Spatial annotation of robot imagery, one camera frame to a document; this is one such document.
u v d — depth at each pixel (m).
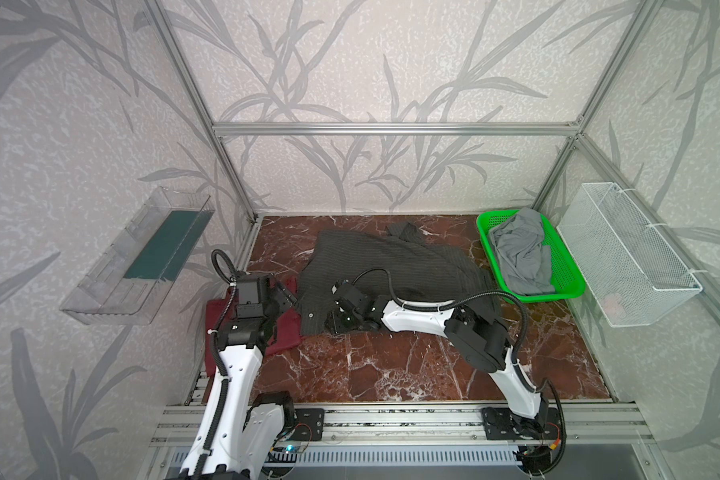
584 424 0.75
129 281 0.63
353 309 0.71
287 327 0.88
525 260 1.02
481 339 0.52
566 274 0.97
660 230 0.68
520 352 0.55
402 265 1.04
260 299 0.59
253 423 0.57
